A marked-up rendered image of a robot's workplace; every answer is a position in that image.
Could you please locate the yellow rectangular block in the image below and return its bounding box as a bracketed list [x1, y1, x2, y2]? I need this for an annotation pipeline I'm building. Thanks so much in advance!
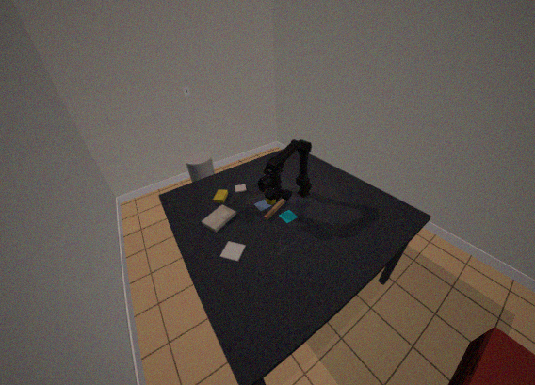
[213, 189, 228, 203]

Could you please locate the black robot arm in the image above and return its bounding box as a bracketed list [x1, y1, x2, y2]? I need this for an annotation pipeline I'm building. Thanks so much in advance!
[258, 139, 312, 200]

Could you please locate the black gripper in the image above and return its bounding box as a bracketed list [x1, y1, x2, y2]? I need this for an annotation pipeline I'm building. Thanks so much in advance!
[259, 181, 292, 202]

